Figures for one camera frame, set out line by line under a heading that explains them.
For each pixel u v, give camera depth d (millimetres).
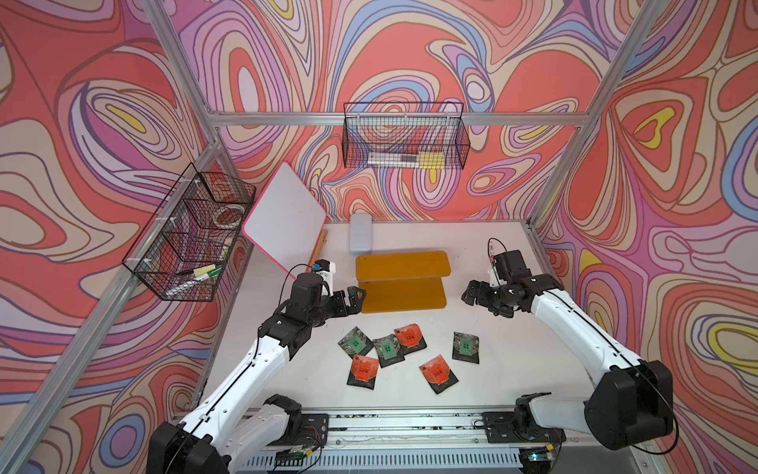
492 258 703
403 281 994
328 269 714
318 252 1046
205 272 719
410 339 886
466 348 864
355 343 882
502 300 693
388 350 863
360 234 1155
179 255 732
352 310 690
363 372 826
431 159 822
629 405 400
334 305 688
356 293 706
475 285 767
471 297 780
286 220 828
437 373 822
